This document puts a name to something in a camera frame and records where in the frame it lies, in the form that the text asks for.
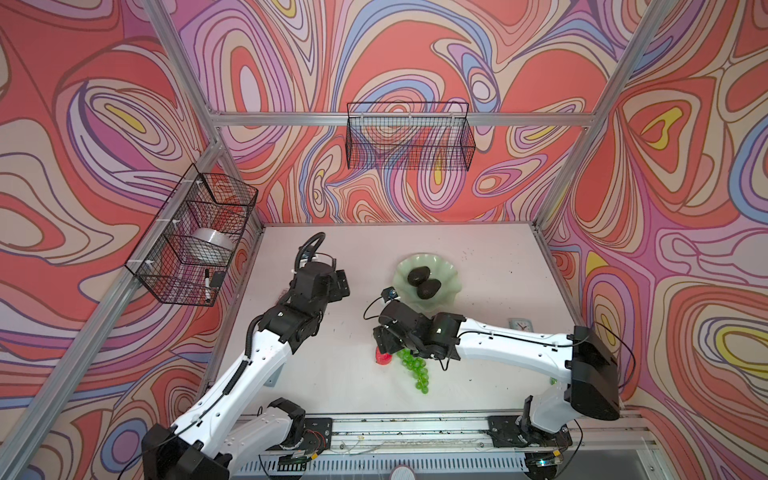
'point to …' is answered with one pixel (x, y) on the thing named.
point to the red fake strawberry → (382, 359)
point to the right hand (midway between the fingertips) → (389, 338)
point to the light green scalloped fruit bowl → (438, 268)
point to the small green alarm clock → (521, 324)
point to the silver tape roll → (214, 236)
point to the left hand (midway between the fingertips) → (328, 275)
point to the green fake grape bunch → (417, 365)
